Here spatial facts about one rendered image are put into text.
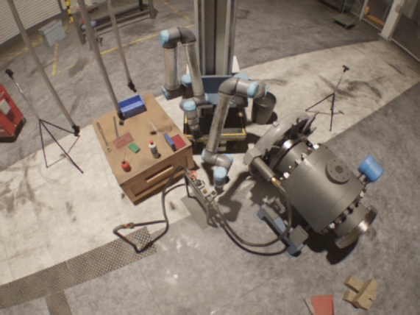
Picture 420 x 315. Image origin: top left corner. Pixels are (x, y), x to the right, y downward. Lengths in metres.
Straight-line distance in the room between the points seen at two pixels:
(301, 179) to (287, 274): 1.02
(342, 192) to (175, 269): 1.62
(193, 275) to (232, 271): 0.37
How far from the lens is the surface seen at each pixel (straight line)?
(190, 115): 1.73
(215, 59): 2.21
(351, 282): 2.59
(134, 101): 2.73
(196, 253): 2.28
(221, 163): 1.67
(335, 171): 1.78
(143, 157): 2.22
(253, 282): 2.29
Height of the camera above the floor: 2.25
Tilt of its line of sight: 57 degrees down
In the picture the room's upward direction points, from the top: straight up
